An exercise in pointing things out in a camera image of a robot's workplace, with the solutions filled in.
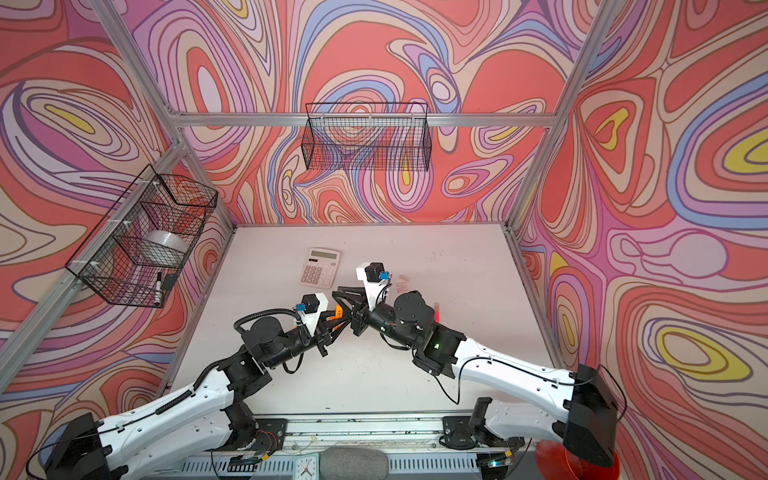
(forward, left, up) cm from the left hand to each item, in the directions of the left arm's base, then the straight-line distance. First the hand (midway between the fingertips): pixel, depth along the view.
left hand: (352, 313), depth 69 cm
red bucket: (-27, -48, -25) cm, 61 cm away
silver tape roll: (+16, +47, +7) cm, 50 cm away
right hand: (0, +3, +5) cm, 6 cm away
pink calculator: (+29, +15, -22) cm, 40 cm away
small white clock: (-28, +11, -22) cm, 37 cm away
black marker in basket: (+5, +48, 0) cm, 48 cm away
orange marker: (-1, +3, +3) cm, 4 cm away
